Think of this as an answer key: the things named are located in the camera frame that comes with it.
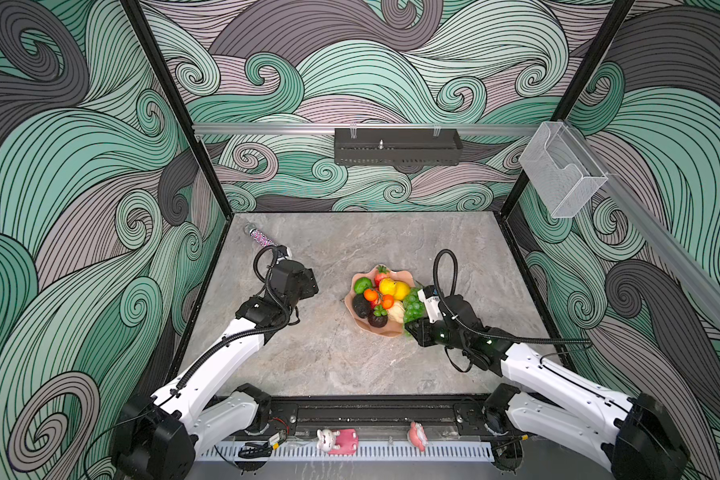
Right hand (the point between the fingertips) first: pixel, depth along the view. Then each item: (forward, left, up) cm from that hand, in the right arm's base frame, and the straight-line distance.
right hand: (407, 326), depth 80 cm
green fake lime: (+14, +12, -2) cm, 19 cm away
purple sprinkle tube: (+35, +48, -5) cm, 59 cm away
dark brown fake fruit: (+3, +8, -3) cm, 9 cm away
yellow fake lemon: (+13, +1, -3) cm, 13 cm away
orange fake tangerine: (+8, +5, -1) cm, 9 cm away
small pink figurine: (-25, -1, -4) cm, 25 cm away
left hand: (+12, +29, +9) cm, 32 cm away
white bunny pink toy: (-26, +17, -8) cm, 32 cm away
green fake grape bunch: (+5, -2, +2) cm, 6 cm away
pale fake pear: (+5, +2, -3) cm, 7 cm away
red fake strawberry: (+18, +6, -1) cm, 19 cm away
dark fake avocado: (+7, +12, -2) cm, 14 cm away
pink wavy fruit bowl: (+2, +4, -7) cm, 8 cm away
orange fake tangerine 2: (+9, +10, +1) cm, 13 cm away
